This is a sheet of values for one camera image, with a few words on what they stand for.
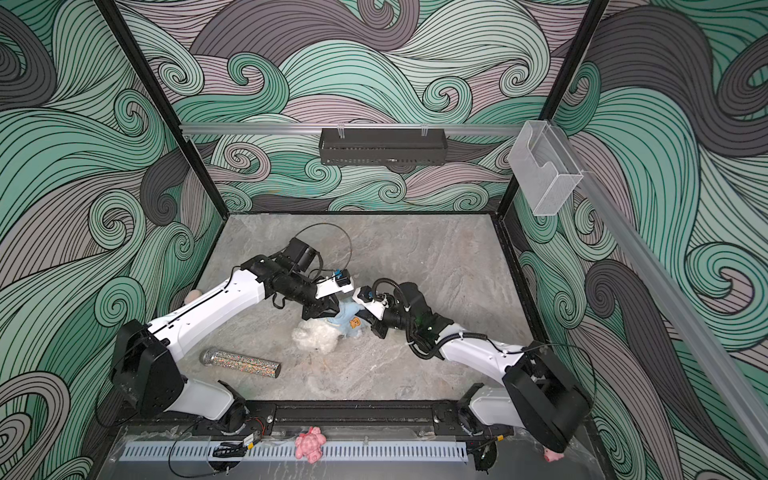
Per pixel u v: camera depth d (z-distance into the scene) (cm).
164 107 88
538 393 41
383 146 96
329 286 68
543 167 78
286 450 70
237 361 79
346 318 74
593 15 71
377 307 69
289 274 62
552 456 66
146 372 41
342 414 76
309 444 67
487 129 95
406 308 61
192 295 93
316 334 76
